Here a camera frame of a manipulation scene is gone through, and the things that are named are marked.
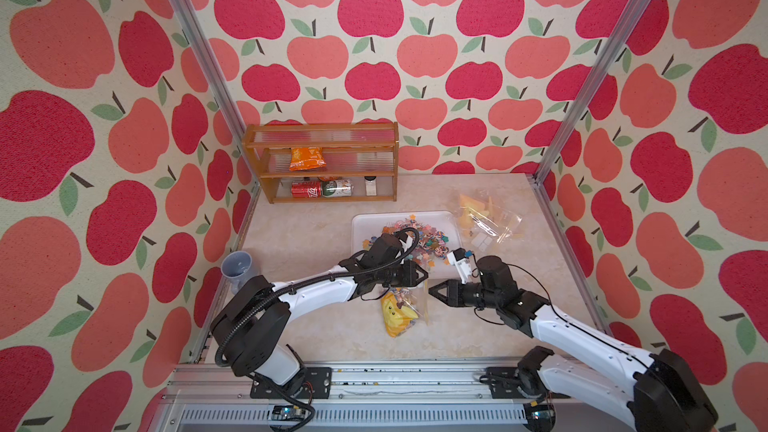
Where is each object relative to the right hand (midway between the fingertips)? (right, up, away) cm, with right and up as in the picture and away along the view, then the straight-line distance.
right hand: (432, 296), depth 79 cm
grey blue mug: (-57, +6, +9) cm, 58 cm away
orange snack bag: (-40, +41, +23) cm, 61 cm away
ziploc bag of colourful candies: (+20, +20, +18) cm, 33 cm away
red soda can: (-42, +30, +29) cm, 59 cm away
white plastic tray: (-19, +18, +26) cm, 36 cm away
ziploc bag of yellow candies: (-8, -4, +3) cm, 9 cm away
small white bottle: (-18, +32, +29) cm, 46 cm away
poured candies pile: (-1, +12, +19) cm, 23 cm away
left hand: (-1, +3, +1) cm, 3 cm away
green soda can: (-30, +31, +29) cm, 52 cm away
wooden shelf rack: (-27, +42, +41) cm, 65 cm away
